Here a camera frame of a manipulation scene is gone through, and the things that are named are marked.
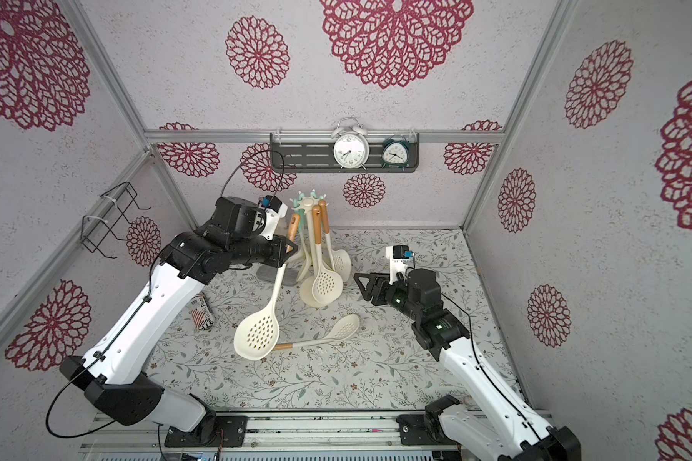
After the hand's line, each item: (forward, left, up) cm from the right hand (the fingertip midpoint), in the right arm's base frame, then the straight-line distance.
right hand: (360, 274), depth 72 cm
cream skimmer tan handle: (-2, +6, -28) cm, 29 cm away
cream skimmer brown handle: (-16, +23, -3) cm, 28 cm away
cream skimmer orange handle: (+7, +10, -17) cm, 21 cm away
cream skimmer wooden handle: (+18, +6, -17) cm, 26 cm away
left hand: (+2, +17, +7) cm, 18 cm away
